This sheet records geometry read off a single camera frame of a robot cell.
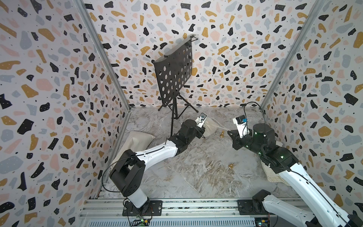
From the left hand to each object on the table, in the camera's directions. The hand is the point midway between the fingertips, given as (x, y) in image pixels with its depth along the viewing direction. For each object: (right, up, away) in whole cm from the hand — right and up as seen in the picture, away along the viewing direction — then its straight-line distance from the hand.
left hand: (201, 120), depth 83 cm
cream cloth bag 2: (-41, -14, +8) cm, 44 cm away
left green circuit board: (-32, -51, -12) cm, 61 cm away
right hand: (+13, -5, -14) cm, 20 cm away
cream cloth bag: (+7, -4, +18) cm, 19 cm away
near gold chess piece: (+18, -28, +5) cm, 34 cm away
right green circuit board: (+29, -52, -11) cm, 60 cm away
